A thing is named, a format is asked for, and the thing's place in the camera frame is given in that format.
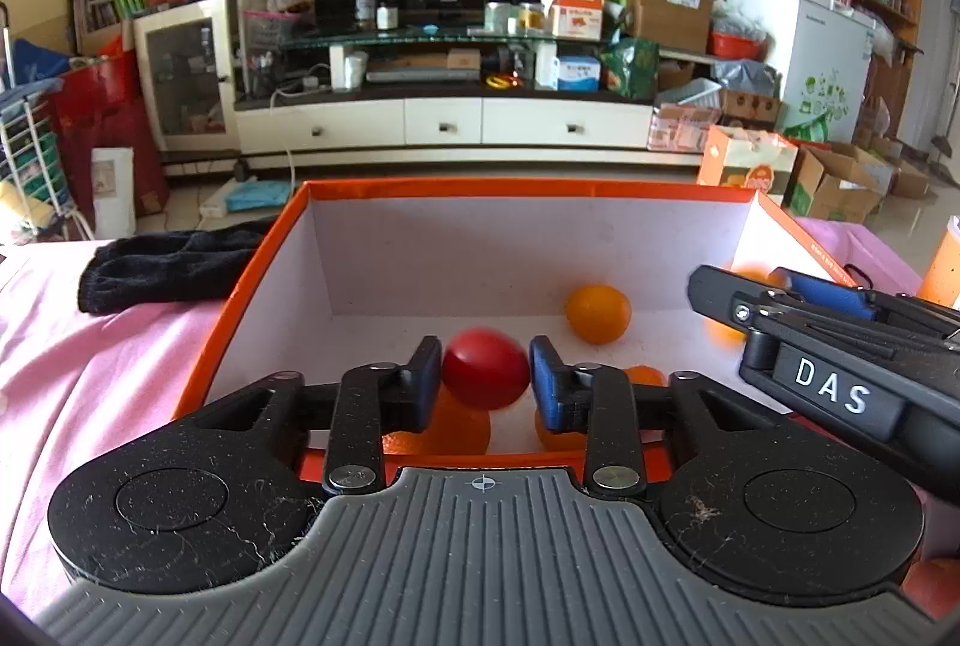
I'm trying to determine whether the red apple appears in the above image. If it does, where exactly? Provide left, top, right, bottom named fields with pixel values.
left=441, top=327, right=530, bottom=410

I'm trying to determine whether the orange front right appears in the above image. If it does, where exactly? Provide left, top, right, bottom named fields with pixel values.
left=534, top=412, right=587, bottom=453

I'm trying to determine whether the orange front middle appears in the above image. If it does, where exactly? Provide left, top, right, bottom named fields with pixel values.
left=625, top=364, right=669, bottom=387

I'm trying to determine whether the large orange front left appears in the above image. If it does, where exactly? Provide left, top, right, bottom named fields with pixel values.
left=382, top=386, right=491, bottom=456

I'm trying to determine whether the orange back right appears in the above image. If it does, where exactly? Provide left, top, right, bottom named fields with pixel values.
left=565, top=285, right=633, bottom=345

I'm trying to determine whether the open cardboard box floor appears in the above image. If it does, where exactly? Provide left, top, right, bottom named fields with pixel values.
left=784, top=143, right=895, bottom=223

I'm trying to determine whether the orange cardboard box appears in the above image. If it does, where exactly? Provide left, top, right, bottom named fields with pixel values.
left=178, top=180, right=843, bottom=497

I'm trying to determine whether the orange fruit carton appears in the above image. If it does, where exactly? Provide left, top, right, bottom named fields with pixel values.
left=697, top=125, right=799, bottom=205

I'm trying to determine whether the blue packet on floor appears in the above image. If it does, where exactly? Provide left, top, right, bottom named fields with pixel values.
left=224, top=180, right=293, bottom=214

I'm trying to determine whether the black knitted cloth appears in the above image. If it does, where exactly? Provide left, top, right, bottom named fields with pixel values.
left=78, top=219, right=274, bottom=316

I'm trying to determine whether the white small refrigerator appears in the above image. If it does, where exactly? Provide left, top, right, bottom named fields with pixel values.
left=727, top=0, right=875, bottom=143

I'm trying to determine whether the pink bed sheet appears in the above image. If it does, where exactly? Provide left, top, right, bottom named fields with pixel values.
left=0, top=217, right=960, bottom=620

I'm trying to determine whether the white TV console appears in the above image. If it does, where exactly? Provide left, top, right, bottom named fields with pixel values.
left=235, top=33, right=701, bottom=168

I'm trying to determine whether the white paper bag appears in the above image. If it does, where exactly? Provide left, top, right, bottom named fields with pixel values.
left=91, top=147, right=137, bottom=240

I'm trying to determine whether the brown cardboard box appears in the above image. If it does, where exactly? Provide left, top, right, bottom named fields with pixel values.
left=626, top=0, right=713, bottom=54

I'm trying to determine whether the orange white medicine box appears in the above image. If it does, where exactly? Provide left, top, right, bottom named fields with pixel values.
left=550, top=0, right=604, bottom=41

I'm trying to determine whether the white glass-door cabinet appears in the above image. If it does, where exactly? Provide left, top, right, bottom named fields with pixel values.
left=133, top=0, right=239, bottom=152

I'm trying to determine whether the red shopping bag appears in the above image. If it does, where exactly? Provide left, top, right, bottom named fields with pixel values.
left=50, top=36, right=169, bottom=219

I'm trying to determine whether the white wire cart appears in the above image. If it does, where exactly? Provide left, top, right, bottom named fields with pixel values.
left=0, top=4, right=93, bottom=246

